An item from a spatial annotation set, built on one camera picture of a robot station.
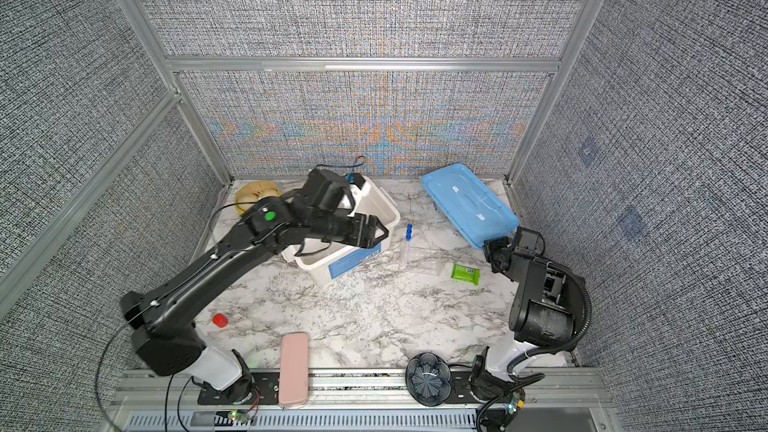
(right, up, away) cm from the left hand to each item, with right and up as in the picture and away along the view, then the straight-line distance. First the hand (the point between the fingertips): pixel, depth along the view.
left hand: (377, 232), depth 66 cm
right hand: (+34, -5, +30) cm, 46 cm away
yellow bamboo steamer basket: (-47, +11, +46) cm, 66 cm away
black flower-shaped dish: (+13, -38, +9) cm, 41 cm away
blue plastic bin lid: (+32, +5, +40) cm, 52 cm away
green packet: (+27, -15, +27) cm, 41 cm away
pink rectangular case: (-21, -35, +9) cm, 42 cm away
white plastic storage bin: (-12, -9, +13) cm, 19 cm away
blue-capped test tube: (+9, -3, +18) cm, 21 cm away
